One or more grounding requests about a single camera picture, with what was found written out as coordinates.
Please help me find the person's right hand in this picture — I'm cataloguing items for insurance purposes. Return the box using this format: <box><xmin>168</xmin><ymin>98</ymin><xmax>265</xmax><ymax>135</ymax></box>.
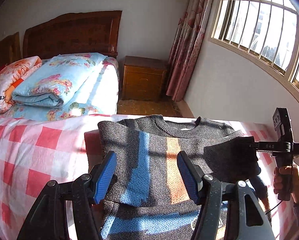
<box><xmin>273</xmin><ymin>163</ymin><xmax>299</xmax><ymax>204</ymax></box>

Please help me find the dark grey striped knit sweater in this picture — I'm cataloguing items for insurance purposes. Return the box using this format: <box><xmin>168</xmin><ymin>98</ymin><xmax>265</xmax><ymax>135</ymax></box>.
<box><xmin>98</xmin><ymin>115</ymin><xmax>269</xmax><ymax>239</ymax></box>

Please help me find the barred arched window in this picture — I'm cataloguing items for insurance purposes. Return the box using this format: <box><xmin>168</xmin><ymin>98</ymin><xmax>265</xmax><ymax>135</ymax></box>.
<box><xmin>212</xmin><ymin>0</ymin><xmax>299</xmax><ymax>91</ymax></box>

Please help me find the orange pink floral folded quilt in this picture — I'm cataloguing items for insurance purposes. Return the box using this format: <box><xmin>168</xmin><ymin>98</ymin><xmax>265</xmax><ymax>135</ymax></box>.
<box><xmin>0</xmin><ymin>56</ymin><xmax>42</xmax><ymax>114</ymax></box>

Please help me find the pink floral curtain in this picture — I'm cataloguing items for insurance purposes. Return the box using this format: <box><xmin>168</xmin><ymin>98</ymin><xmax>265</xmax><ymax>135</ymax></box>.
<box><xmin>166</xmin><ymin>0</ymin><xmax>213</xmax><ymax>102</ymax></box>

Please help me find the dark wooden headboard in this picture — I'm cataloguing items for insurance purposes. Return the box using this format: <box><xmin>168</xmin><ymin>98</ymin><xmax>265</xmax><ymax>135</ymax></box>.
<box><xmin>22</xmin><ymin>10</ymin><xmax>122</xmax><ymax>59</ymax></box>
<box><xmin>0</xmin><ymin>32</ymin><xmax>21</xmax><ymax>71</ymax></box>

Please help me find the pink red checkered bed sheet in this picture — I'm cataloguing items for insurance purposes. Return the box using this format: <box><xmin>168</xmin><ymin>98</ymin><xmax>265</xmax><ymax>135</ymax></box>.
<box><xmin>0</xmin><ymin>115</ymin><xmax>295</xmax><ymax>239</ymax></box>

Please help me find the brown wooden nightstand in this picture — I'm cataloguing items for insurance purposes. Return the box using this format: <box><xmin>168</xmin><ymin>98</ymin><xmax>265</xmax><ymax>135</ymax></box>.
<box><xmin>122</xmin><ymin>56</ymin><xmax>167</xmax><ymax>101</ymax></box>

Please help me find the light blue floral folded quilt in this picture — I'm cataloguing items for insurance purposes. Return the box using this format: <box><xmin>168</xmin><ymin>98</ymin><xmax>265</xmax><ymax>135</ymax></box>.
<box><xmin>12</xmin><ymin>53</ymin><xmax>107</xmax><ymax>108</ymax></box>

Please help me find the light blue floral bed sheet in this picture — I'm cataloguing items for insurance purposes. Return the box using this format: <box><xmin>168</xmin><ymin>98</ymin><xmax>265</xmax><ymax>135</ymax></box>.
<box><xmin>0</xmin><ymin>56</ymin><xmax>119</xmax><ymax>121</ymax></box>

